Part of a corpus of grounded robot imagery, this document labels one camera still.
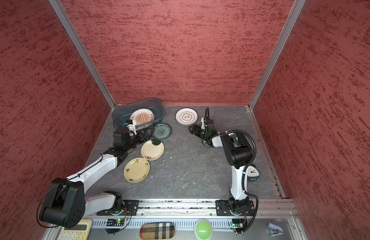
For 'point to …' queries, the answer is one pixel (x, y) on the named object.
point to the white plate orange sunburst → (142, 116)
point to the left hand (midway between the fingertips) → (150, 133)
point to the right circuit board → (239, 225)
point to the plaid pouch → (157, 230)
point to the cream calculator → (81, 231)
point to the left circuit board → (114, 222)
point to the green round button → (203, 229)
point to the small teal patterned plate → (161, 131)
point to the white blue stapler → (275, 230)
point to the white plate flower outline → (186, 116)
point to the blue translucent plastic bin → (121, 113)
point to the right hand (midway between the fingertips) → (191, 131)
